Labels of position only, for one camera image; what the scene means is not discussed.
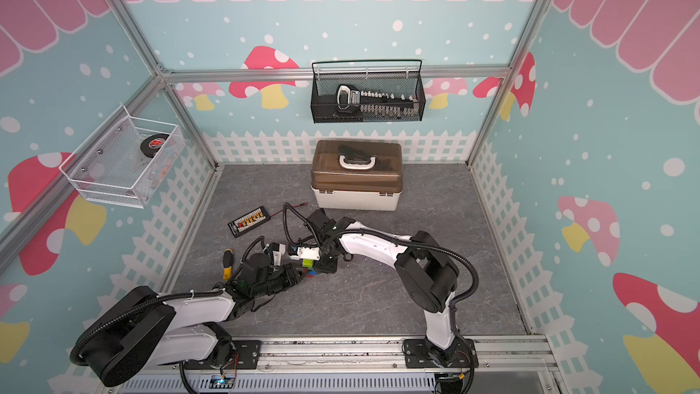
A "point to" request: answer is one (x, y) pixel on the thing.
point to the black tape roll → (151, 143)
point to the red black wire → (303, 204)
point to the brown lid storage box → (357, 175)
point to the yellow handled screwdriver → (228, 262)
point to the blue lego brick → (313, 273)
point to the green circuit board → (216, 381)
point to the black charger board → (249, 221)
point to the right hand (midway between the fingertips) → (320, 262)
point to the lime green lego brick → (307, 263)
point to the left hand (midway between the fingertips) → (308, 276)
